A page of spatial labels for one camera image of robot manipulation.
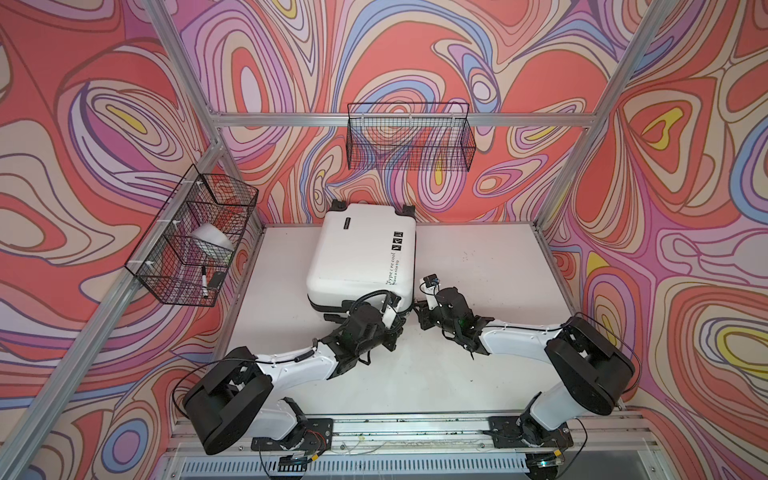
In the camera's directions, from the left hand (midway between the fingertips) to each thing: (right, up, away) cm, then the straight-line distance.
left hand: (408, 320), depth 82 cm
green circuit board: (-29, -31, -12) cm, 44 cm away
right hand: (+3, +1, +8) cm, 9 cm away
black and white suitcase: (-15, +20, +5) cm, 26 cm away
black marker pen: (-51, +11, -10) cm, 53 cm away
